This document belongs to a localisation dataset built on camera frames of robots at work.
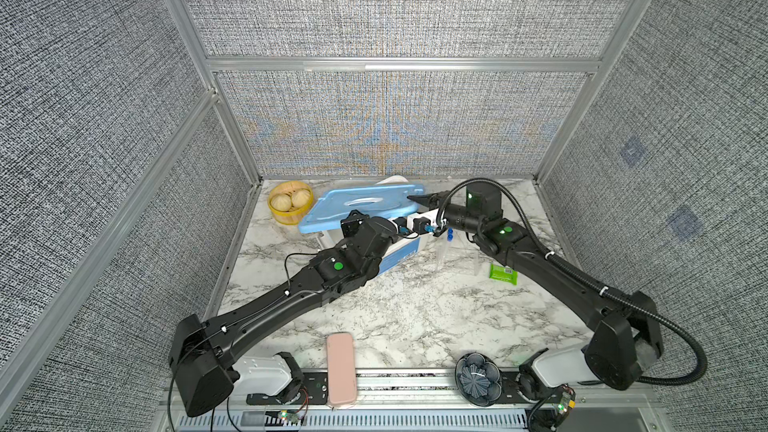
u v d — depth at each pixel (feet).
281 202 3.41
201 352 1.28
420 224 1.99
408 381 2.47
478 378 2.44
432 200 2.22
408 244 2.85
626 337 1.35
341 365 2.56
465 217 2.11
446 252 2.89
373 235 1.69
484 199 1.86
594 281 1.53
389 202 2.61
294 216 3.39
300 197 3.48
